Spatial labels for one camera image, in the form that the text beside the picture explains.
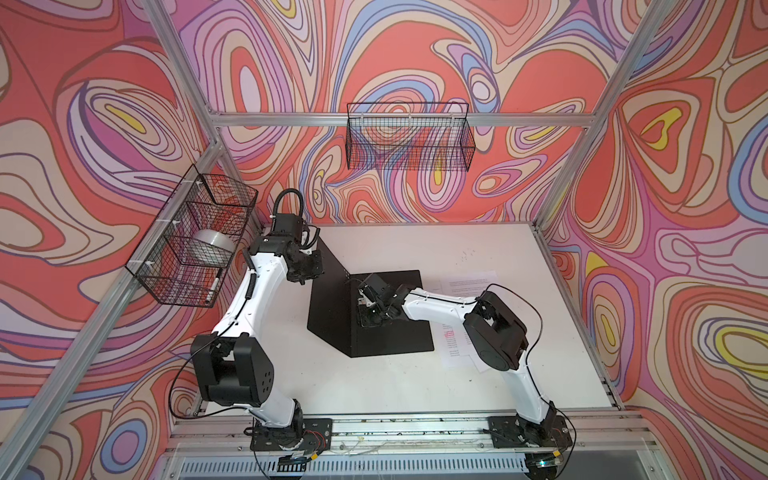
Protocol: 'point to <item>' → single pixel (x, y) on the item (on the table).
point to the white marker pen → (212, 290)
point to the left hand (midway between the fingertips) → (324, 267)
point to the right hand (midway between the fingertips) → (363, 328)
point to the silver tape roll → (210, 247)
